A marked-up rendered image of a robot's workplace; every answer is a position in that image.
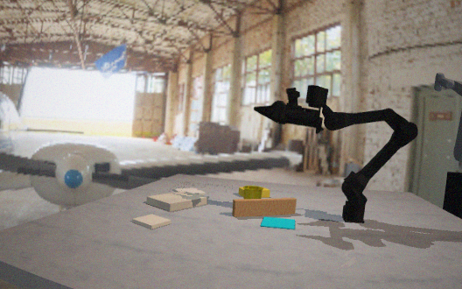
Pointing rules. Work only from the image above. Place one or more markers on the yellow flat block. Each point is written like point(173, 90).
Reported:
point(265, 192)

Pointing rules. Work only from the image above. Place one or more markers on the beige flat square block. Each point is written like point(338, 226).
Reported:
point(151, 221)

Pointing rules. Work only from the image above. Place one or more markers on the brown rectangular block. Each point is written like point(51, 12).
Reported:
point(262, 207)

